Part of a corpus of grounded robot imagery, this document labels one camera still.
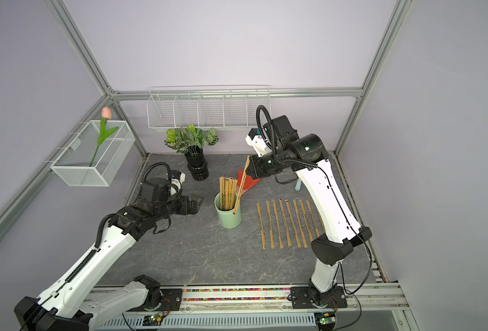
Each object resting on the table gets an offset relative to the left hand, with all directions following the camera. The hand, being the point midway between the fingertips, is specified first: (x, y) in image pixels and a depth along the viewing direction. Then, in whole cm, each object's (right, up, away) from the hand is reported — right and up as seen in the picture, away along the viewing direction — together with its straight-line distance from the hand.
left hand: (192, 199), depth 75 cm
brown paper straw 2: (+30, -11, +19) cm, 37 cm away
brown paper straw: (+26, -13, +18) cm, 34 cm away
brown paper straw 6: (+42, -19, +14) cm, 48 cm away
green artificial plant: (-10, +25, +19) cm, 33 cm away
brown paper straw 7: (+46, -14, +17) cm, 51 cm away
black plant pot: (-6, +14, +27) cm, 31 cm away
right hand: (+21, +11, -9) cm, 25 cm away
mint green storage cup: (+11, -10, +14) cm, 21 cm away
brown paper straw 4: (+36, -5, +24) cm, 44 cm away
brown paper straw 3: (+34, -20, +12) cm, 41 cm away
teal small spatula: (+45, +3, +28) cm, 53 cm away
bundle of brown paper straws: (+12, +2, +10) cm, 15 cm away
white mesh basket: (-37, +12, -8) cm, 40 cm away
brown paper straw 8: (+50, -12, +19) cm, 54 cm away
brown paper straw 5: (+39, -12, +19) cm, 45 cm away
